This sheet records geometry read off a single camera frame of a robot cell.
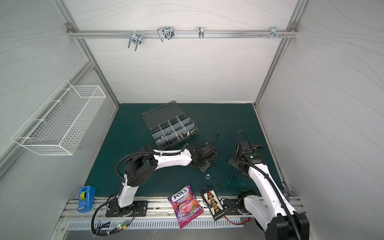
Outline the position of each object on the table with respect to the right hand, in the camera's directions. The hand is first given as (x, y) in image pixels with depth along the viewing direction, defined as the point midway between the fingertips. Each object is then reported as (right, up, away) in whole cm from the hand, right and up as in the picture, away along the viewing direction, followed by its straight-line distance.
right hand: (243, 162), depth 82 cm
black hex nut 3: (-14, -12, -2) cm, 18 cm away
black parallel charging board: (-17, -18, -8) cm, 26 cm away
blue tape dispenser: (-81, -15, -9) cm, 83 cm away
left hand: (-19, -2, +7) cm, 20 cm away
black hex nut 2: (-4, -8, +1) cm, 9 cm away
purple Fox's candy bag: (-31, -19, -9) cm, 37 cm away
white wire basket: (-90, +21, -16) cm, 94 cm away
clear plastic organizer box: (-45, +20, +22) cm, 54 cm away
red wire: (0, -24, -11) cm, 27 cm away
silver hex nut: (-20, -8, +2) cm, 21 cm away
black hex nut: (-17, +1, -6) cm, 18 cm away
